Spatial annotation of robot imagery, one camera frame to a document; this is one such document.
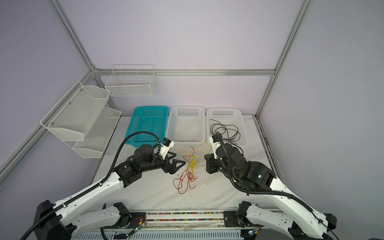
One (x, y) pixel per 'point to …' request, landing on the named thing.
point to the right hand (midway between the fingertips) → (203, 156)
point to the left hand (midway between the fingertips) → (179, 159)
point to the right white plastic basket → (229, 122)
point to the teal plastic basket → (153, 119)
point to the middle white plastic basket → (186, 124)
